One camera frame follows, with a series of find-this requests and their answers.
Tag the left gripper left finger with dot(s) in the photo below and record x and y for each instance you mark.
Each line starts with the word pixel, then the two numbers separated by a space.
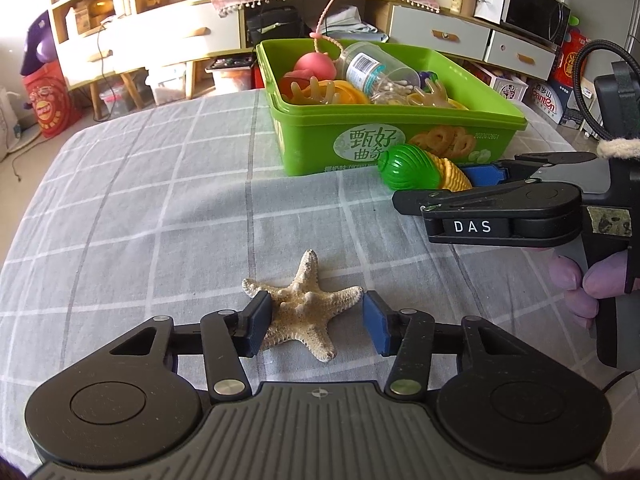
pixel 227 336

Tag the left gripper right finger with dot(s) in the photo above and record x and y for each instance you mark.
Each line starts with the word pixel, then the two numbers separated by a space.
pixel 408 336

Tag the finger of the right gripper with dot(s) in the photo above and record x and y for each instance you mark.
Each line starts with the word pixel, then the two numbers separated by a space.
pixel 413 203
pixel 522 167

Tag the yellow green toy corn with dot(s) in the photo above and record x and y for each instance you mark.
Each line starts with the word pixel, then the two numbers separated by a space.
pixel 405 167

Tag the beige starfish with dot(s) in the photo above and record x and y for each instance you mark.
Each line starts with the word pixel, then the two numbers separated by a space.
pixel 302 310

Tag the translucent tan toy hand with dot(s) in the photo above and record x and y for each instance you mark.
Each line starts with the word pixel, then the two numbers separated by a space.
pixel 433 94

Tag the right hand purple glove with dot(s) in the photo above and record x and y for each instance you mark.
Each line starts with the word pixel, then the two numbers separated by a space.
pixel 583 290

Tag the white toy storage box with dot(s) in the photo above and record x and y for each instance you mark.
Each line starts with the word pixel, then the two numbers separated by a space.
pixel 506 84

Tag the yellow toy pot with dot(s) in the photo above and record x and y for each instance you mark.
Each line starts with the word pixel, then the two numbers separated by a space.
pixel 455 104

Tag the long wooden tv cabinet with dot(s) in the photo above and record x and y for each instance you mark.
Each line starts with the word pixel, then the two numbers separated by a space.
pixel 193 33

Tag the purple toy grapes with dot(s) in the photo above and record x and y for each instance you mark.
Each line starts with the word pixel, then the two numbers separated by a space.
pixel 427 77

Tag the orange toy bowl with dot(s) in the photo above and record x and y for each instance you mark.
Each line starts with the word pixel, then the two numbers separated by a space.
pixel 343 92

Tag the clear cotton swab jar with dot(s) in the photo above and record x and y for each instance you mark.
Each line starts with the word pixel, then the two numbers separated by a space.
pixel 372 70

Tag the green plastic bin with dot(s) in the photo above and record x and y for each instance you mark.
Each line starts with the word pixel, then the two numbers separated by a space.
pixel 327 137

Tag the grey checked tablecloth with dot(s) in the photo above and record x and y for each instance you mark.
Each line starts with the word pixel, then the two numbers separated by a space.
pixel 168 210

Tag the black microwave oven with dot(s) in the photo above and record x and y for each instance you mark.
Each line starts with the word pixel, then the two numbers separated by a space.
pixel 544 20

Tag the pink gourd toy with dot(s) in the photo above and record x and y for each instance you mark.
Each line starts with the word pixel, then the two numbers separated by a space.
pixel 314 65

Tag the black bag on shelf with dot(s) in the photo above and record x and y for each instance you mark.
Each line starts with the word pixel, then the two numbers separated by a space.
pixel 278 23

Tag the red printed bag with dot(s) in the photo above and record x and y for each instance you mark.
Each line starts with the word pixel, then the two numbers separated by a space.
pixel 47 93

